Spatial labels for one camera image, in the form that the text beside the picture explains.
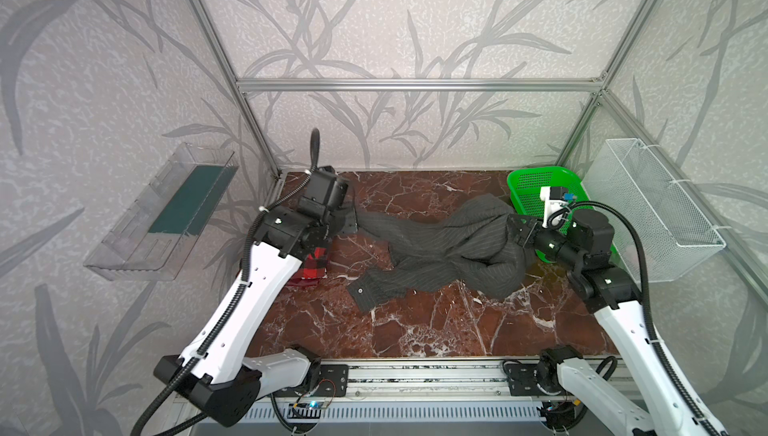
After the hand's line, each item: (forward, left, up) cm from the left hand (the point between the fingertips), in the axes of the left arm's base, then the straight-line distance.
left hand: (354, 207), depth 70 cm
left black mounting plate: (-32, +5, -29) cm, 43 cm away
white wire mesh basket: (-10, -67, +6) cm, 68 cm away
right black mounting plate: (-31, -42, -28) cm, 60 cm away
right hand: (+1, -37, 0) cm, 37 cm away
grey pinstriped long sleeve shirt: (-5, -31, -9) cm, 32 cm away
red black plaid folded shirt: (-4, +15, -27) cm, 31 cm away
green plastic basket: (-13, -42, +1) cm, 44 cm away
